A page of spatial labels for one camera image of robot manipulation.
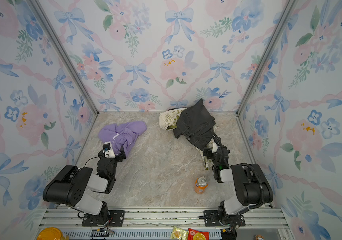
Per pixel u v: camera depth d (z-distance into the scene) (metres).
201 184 0.75
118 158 0.81
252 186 0.45
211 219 0.73
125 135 0.97
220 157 0.71
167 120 1.09
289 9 0.69
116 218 0.75
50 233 0.62
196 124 1.00
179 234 0.69
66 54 0.87
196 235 0.69
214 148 0.83
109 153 0.76
